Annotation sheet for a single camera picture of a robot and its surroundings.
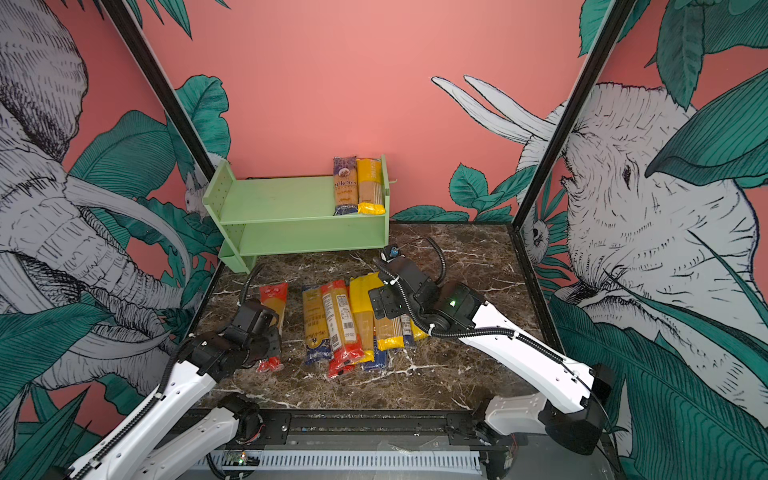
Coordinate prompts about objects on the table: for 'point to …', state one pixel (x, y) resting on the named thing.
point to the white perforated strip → (346, 460)
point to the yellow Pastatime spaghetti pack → (388, 331)
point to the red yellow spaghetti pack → (274, 296)
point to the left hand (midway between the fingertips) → (276, 336)
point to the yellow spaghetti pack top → (370, 186)
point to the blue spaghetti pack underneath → (380, 358)
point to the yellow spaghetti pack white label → (406, 324)
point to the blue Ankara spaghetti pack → (346, 192)
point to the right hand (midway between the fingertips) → (385, 287)
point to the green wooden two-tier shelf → (289, 216)
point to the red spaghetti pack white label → (343, 346)
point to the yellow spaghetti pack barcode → (360, 287)
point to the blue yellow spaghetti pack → (317, 340)
